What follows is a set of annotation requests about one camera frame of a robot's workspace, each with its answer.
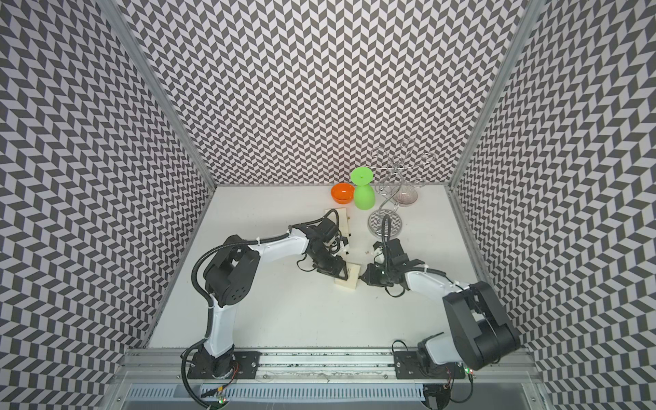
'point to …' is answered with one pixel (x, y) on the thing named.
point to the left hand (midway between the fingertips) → (338, 277)
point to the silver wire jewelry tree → (402, 181)
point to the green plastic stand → (364, 197)
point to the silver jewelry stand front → (375, 219)
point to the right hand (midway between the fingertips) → (364, 282)
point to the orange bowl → (342, 193)
